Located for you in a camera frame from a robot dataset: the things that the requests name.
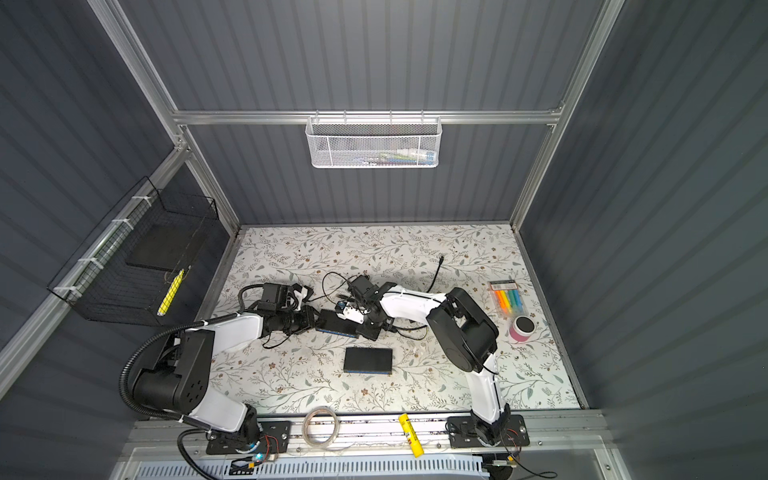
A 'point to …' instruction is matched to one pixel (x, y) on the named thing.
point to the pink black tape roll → (522, 327)
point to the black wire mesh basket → (130, 270)
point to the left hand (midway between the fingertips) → (322, 320)
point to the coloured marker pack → (506, 299)
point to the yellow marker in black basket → (165, 304)
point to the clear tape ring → (305, 426)
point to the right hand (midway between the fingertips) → (369, 330)
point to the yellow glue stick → (415, 444)
